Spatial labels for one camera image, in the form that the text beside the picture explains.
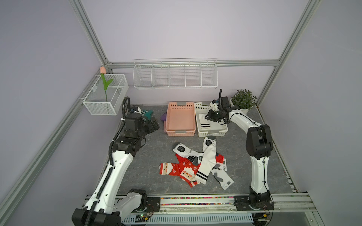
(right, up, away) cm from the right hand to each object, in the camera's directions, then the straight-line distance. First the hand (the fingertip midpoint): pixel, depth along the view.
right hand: (205, 116), depth 100 cm
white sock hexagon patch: (-17, -22, -8) cm, 29 cm away
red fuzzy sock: (+7, -26, -13) cm, 30 cm away
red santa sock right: (-12, -33, -16) cm, 39 cm away
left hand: (-33, -3, -25) cm, 41 cm away
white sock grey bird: (+9, -37, -17) cm, 42 cm away
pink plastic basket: (-18, -2, +12) cm, 22 cm away
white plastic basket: (+9, -9, +5) cm, 14 cm away
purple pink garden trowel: (-32, -1, +11) cm, 33 cm away
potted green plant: (+27, +12, -1) cm, 30 cm away
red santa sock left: (-24, -33, -14) cm, 43 cm away
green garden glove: (-45, +2, +15) cm, 48 cm away
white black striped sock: (+1, -6, +5) cm, 8 cm away
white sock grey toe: (+1, -27, -14) cm, 31 cm away
